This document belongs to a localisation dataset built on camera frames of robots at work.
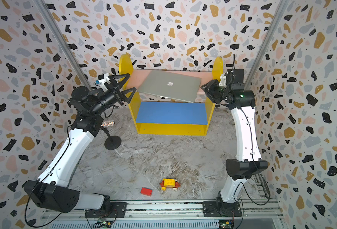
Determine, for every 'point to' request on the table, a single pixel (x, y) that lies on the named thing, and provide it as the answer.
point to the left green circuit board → (104, 224)
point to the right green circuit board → (226, 224)
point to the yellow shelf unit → (158, 115)
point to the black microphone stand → (112, 142)
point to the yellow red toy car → (169, 182)
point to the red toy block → (146, 192)
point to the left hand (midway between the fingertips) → (133, 82)
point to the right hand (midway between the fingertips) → (201, 88)
